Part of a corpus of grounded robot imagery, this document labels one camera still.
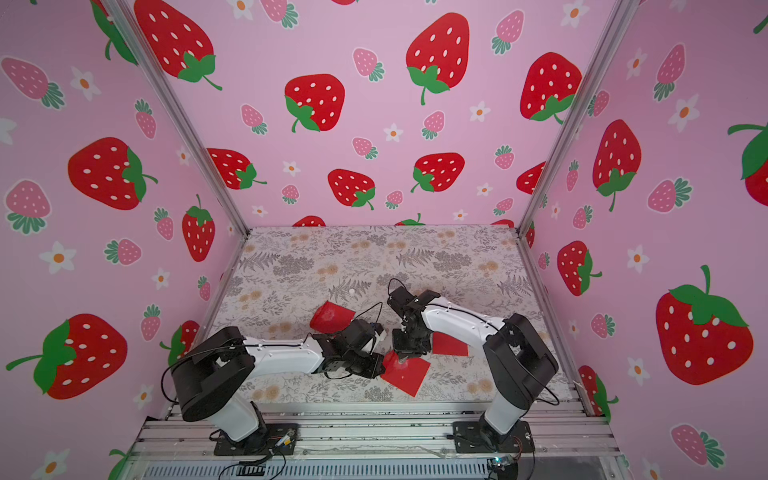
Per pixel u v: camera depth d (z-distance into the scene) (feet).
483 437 2.13
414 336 2.36
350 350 2.31
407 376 2.77
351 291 3.32
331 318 3.14
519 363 1.50
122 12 2.21
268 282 3.48
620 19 2.27
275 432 2.46
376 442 2.45
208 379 1.47
